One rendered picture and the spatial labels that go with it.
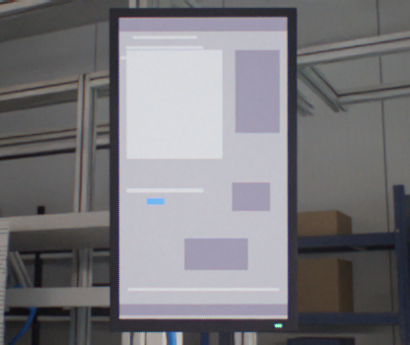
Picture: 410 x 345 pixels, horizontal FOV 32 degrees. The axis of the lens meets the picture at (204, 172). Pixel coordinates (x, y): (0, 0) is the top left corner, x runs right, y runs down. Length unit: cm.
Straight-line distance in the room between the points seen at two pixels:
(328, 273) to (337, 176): 82
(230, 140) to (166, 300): 27
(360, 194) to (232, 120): 369
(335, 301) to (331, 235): 39
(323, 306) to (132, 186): 325
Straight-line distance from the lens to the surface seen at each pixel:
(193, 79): 112
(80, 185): 220
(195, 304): 113
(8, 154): 305
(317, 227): 434
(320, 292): 429
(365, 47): 200
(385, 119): 484
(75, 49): 609
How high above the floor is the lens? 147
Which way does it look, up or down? 11 degrees up
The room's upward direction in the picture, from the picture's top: straight up
